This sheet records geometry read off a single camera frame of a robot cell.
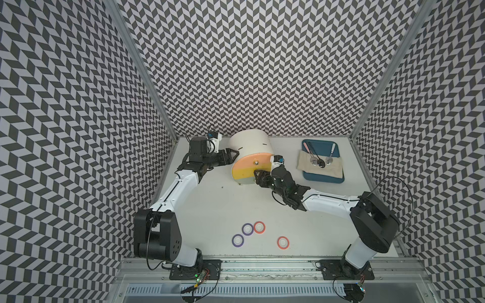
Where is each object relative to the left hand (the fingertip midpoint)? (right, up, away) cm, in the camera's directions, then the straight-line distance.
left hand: (233, 155), depth 84 cm
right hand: (+11, -9, +2) cm, 15 cm away
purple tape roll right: (+6, -33, -1) cm, 34 cm away
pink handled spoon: (+43, -3, +22) cm, 49 cm away
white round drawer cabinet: (+10, +3, +2) cm, 10 cm away
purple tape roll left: (+2, -37, -3) cm, 37 cm away
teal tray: (+52, +4, +28) cm, 59 cm away
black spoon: (+47, -4, +22) cm, 52 cm away
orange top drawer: (+11, -2, -1) cm, 11 cm away
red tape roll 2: (+22, -38, -4) cm, 44 cm away
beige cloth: (+53, -8, +18) cm, 57 cm away
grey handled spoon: (+52, -3, +21) cm, 56 cm away
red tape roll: (+12, -33, +1) cm, 35 cm away
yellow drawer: (+5, -8, +2) cm, 10 cm away
